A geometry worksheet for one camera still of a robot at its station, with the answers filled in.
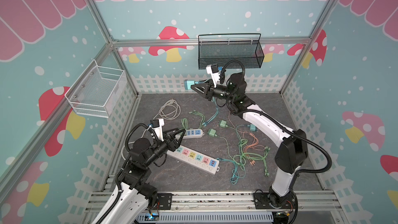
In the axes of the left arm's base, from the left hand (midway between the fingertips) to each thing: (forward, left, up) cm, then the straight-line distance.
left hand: (182, 133), depth 69 cm
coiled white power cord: (+32, +15, -25) cm, 43 cm away
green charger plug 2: (+21, -22, -23) cm, 38 cm away
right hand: (+15, -4, +15) cm, 22 cm away
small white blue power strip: (+13, -3, -24) cm, 27 cm away
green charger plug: (+24, +4, -27) cm, 37 cm away
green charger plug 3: (+14, -15, -24) cm, 32 cm away
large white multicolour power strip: (-6, -13, -23) cm, 26 cm away
